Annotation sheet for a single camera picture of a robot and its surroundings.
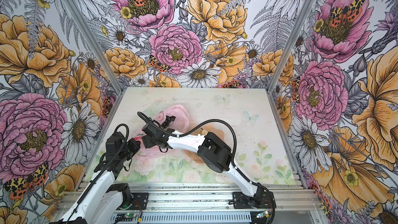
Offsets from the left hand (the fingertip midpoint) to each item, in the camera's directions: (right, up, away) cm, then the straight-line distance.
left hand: (141, 145), depth 86 cm
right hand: (+4, +1, +3) cm, 5 cm away
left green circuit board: (-1, -28, -16) cm, 32 cm away
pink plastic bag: (+19, +10, +18) cm, 28 cm away
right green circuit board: (+62, -27, -15) cm, 69 cm away
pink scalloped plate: (+42, +5, +9) cm, 44 cm away
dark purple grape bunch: (+12, +13, +13) cm, 22 cm away
